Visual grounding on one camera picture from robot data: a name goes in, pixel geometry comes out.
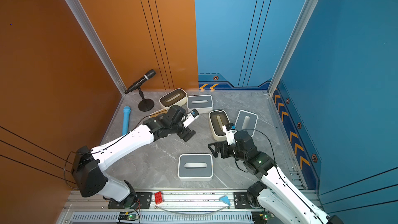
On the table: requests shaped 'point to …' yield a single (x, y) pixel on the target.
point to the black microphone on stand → (145, 104)
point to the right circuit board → (261, 217)
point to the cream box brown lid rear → (178, 97)
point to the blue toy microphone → (126, 110)
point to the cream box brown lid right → (218, 118)
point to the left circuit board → (128, 215)
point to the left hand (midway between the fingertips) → (191, 123)
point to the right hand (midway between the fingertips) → (216, 145)
